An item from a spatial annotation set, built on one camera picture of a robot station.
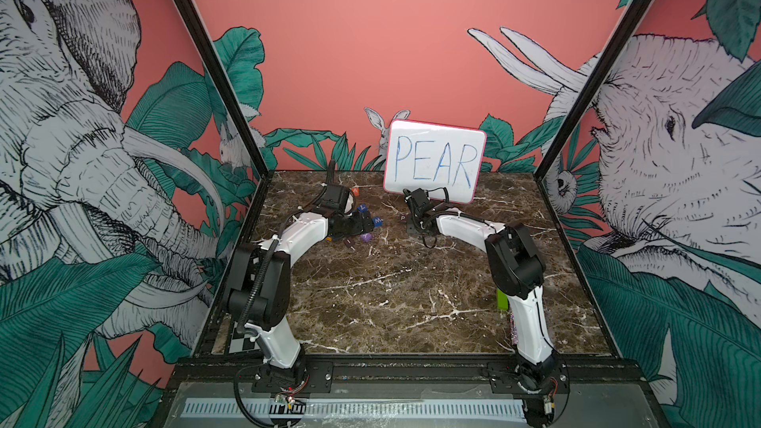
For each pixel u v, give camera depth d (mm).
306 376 729
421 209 800
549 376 635
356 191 1138
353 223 837
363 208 1076
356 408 701
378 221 1045
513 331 659
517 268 554
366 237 1005
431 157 1067
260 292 424
